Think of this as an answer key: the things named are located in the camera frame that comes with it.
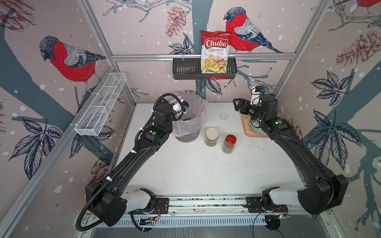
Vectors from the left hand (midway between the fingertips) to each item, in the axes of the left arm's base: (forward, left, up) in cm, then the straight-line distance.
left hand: (164, 98), depth 72 cm
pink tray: (+4, -53, -34) cm, 63 cm away
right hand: (+3, -38, -4) cm, 38 cm away
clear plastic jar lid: (+19, -37, -38) cm, 57 cm away
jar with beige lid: (-5, -26, -26) cm, 37 cm away
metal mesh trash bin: (-2, -15, -33) cm, 36 cm away
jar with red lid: (-11, -35, -25) cm, 45 cm away
